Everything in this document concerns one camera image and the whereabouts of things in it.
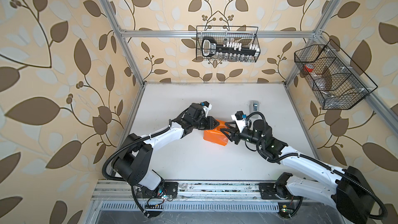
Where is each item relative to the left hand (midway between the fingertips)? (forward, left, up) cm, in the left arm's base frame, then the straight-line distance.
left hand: (220, 124), depth 82 cm
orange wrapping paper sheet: (-6, +2, -3) cm, 7 cm away
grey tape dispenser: (+20, -24, -10) cm, 33 cm away
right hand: (-5, -1, +5) cm, 7 cm away
